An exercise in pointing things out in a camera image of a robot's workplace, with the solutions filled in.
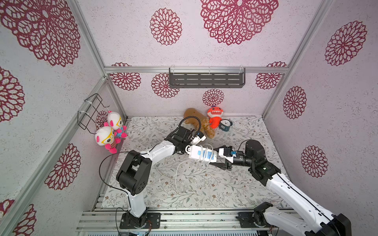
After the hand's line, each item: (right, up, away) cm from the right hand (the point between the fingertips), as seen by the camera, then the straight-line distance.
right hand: (211, 153), depth 69 cm
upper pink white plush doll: (-57, +17, +25) cm, 65 cm away
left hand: (-2, -3, +17) cm, 17 cm away
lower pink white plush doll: (-59, +7, +16) cm, 62 cm away
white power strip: (-8, +1, -5) cm, 9 cm away
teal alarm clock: (+17, +15, +41) cm, 47 cm away
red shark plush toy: (+10, +24, +44) cm, 52 cm away
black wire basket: (-62, +24, +11) cm, 68 cm away
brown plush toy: (+2, +13, +38) cm, 40 cm away
